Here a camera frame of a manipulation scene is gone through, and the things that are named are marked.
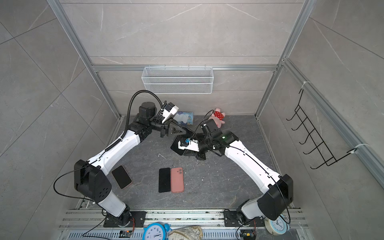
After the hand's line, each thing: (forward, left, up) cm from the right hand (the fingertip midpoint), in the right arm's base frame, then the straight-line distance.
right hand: (186, 150), depth 72 cm
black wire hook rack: (-5, -56, +7) cm, 57 cm away
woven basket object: (-32, -2, -20) cm, 38 cm away
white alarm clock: (-31, -41, -20) cm, 55 cm away
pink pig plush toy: (+40, -22, -19) cm, 50 cm away
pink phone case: (-6, +7, -23) cm, 25 cm away
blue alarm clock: (-31, +15, -21) cm, 40 cm away
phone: (-6, +14, -24) cm, 29 cm away
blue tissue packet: (+39, +3, -18) cm, 43 cm away
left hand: (+3, -1, +12) cm, 12 cm away
